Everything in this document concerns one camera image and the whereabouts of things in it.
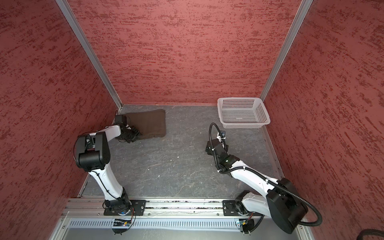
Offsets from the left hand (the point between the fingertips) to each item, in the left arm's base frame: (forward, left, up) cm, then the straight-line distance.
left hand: (141, 136), depth 101 cm
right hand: (-12, -48, +9) cm, 51 cm away
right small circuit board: (-49, -64, -2) cm, 81 cm away
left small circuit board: (-49, -2, -3) cm, 49 cm away
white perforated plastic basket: (+25, -76, -1) cm, 80 cm away
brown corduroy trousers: (+11, -3, -1) cm, 12 cm away
